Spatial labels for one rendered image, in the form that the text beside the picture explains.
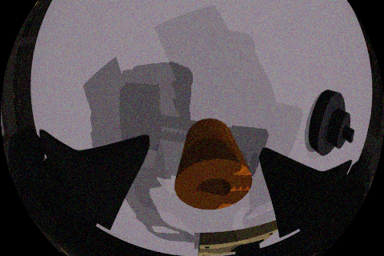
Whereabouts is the orange knob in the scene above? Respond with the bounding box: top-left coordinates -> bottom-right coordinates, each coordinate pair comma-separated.
174,118 -> 253,210

